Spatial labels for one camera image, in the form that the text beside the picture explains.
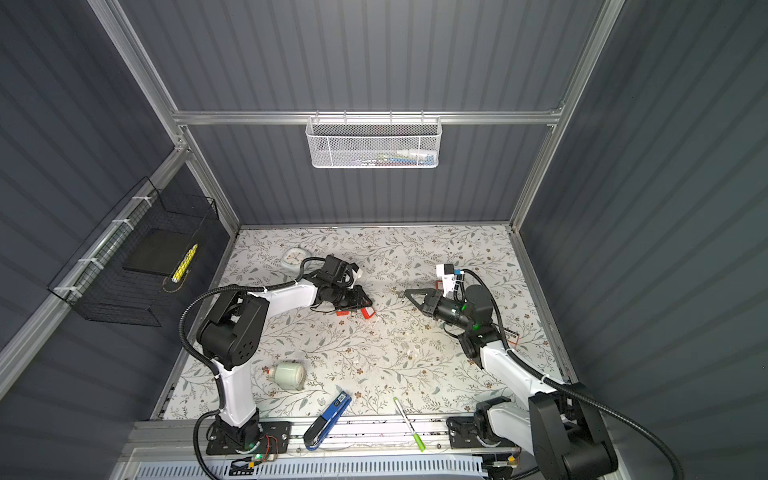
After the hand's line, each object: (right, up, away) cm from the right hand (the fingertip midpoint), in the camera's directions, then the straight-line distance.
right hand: (409, 298), depth 76 cm
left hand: (-11, -4, +19) cm, 23 cm away
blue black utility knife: (-23, -31, -5) cm, 39 cm away
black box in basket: (-64, +12, -1) cm, 65 cm away
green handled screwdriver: (+1, -34, -2) cm, 34 cm away
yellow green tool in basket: (-56, +9, -2) cm, 57 cm away
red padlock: (-21, -8, +18) cm, 29 cm away
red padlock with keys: (-12, -7, +17) cm, 22 cm away
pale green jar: (-31, -20, 0) cm, 37 cm away
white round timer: (-40, +10, +32) cm, 53 cm away
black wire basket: (-68, +6, -13) cm, 70 cm away
